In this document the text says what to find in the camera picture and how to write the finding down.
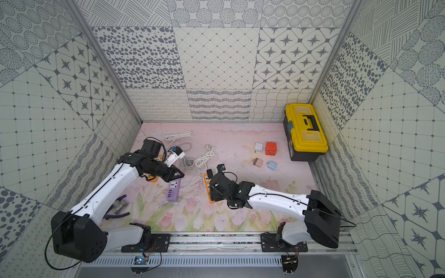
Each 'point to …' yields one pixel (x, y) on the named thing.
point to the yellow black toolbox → (305, 137)
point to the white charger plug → (258, 147)
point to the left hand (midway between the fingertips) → (181, 172)
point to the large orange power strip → (151, 178)
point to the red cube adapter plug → (271, 149)
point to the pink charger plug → (258, 162)
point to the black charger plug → (210, 173)
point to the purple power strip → (174, 189)
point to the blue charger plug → (271, 164)
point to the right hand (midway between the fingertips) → (219, 189)
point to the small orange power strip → (207, 182)
